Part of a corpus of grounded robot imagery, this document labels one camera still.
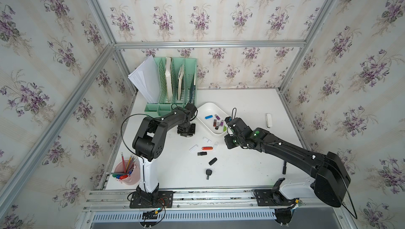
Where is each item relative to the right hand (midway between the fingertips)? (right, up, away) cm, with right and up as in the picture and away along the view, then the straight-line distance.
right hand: (227, 140), depth 82 cm
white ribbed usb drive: (-10, -3, +10) cm, 15 cm away
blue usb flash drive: (-9, +11, +22) cm, 26 cm away
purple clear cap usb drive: (-3, +10, +21) cm, 24 cm away
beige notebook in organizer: (-28, +33, +18) cm, 47 cm away
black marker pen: (+30, -16, -1) cm, 34 cm away
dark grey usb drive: (-14, -9, +5) cm, 17 cm away
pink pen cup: (-53, -13, -7) cm, 55 cm away
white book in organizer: (-34, +37, +11) cm, 52 cm away
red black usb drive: (-5, +7, +18) cm, 20 cm away
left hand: (-21, -2, +14) cm, 25 cm away
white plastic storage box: (-6, +10, +22) cm, 25 cm away
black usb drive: (-8, -12, +3) cm, 15 cm away
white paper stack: (-47, +36, +13) cm, 61 cm away
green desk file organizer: (-30, +36, +16) cm, 49 cm away
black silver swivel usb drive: (-4, +6, +16) cm, 17 cm away
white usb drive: (-18, -6, +8) cm, 21 cm away
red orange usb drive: (-11, -7, +8) cm, 15 cm away
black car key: (-10, -16, -4) cm, 19 cm away
